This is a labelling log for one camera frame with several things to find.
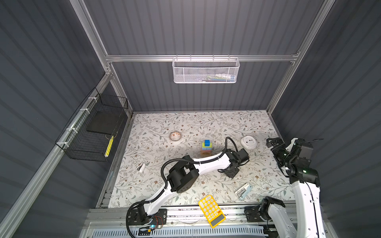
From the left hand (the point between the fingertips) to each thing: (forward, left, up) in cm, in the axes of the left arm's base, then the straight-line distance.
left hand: (230, 172), depth 88 cm
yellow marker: (+5, +62, +26) cm, 67 cm away
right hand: (+3, -18, +22) cm, 29 cm away
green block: (+13, +15, +9) cm, 22 cm away
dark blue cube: (+14, +13, +12) cm, 22 cm away
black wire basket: (+13, +74, +27) cm, 80 cm away
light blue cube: (+13, +15, +6) cm, 21 cm away
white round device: (+19, -16, +3) cm, 25 cm away
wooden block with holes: (+13, +14, 0) cm, 19 cm away
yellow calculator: (-20, +14, 0) cm, 24 cm away
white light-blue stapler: (-11, -5, +1) cm, 12 cm away
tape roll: (+29, +34, 0) cm, 45 cm away
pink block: (+14, +14, +3) cm, 20 cm away
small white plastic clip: (+6, +53, 0) cm, 54 cm away
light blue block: (+13, +12, +7) cm, 19 cm away
